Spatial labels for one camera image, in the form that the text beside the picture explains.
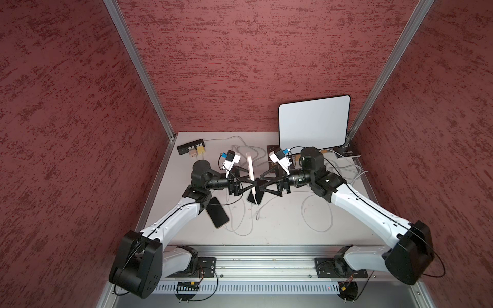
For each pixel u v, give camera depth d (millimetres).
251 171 638
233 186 628
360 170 1033
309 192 596
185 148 1100
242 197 778
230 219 871
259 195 997
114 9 706
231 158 633
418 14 721
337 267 655
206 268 737
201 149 1104
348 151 1129
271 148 1141
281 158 609
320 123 1002
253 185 647
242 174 721
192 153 1097
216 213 910
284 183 598
